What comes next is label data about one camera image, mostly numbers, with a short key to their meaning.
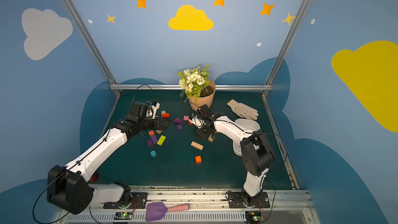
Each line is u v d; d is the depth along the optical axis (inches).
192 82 35.3
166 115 42.2
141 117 25.2
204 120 31.5
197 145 36.7
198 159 33.9
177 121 39.8
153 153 34.6
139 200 29.6
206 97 38.0
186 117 41.3
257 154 18.8
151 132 38.8
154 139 37.7
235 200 29.4
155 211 28.2
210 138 37.0
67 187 15.5
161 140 37.4
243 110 44.1
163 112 42.0
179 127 39.9
